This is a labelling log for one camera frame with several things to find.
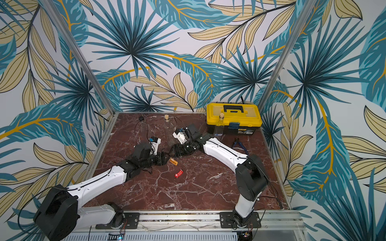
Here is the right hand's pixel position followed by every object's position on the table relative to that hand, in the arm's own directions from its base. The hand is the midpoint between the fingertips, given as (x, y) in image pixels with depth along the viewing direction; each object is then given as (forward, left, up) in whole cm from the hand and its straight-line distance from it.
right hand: (173, 153), depth 81 cm
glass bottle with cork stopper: (+13, +4, -5) cm, 14 cm away
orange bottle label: (-3, +1, -4) cm, 5 cm away
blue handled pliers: (+17, -41, -14) cm, 47 cm away
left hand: (-1, +4, -3) cm, 5 cm away
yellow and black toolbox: (+23, -41, +2) cm, 47 cm away
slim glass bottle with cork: (+16, -27, 0) cm, 32 cm away
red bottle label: (-5, -2, -15) cm, 16 cm away
